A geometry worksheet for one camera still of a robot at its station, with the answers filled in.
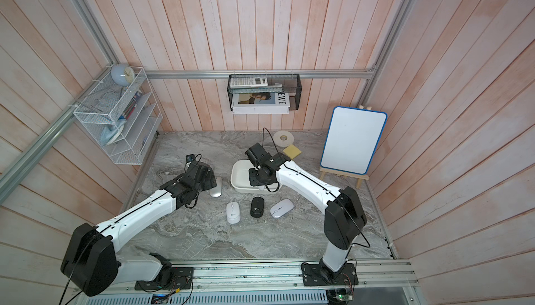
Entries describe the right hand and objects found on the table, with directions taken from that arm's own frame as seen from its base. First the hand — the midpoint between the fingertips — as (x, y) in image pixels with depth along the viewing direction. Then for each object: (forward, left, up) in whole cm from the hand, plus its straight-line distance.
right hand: (255, 178), depth 85 cm
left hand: (-1, +22, -1) cm, 22 cm away
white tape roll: (+35, -13, -14) cm, 40 cm away
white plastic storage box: (+9, +9, -15) cm, 19 cm away
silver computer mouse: (0, +19, -12) cm, 22 cm away
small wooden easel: (+6, -46, -7) cm, 47 cm away
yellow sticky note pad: (+27, -18, -15) cm, 36 cm away
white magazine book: (+31, 0, +15) cm, 34 cm away
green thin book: (+32, -7, +22) cm, 40 cm away
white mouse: (-10, +10, -10) cm, 17 cm away
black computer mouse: (-8, -1, -11) cm, 13 cm away
